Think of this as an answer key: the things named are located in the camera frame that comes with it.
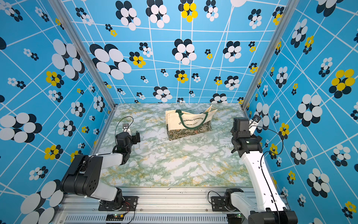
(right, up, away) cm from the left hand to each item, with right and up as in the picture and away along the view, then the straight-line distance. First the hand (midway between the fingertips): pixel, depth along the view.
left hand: (131, 131), depth 93 cm
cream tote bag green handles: (+33, +5, -1) cm, 34 cm away
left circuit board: (0, -43, -21) cm, 48 cm away
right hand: (+71, +2, -20) cm, 74 cm away
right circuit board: (+61, -41, -25) cm, 78 cm away
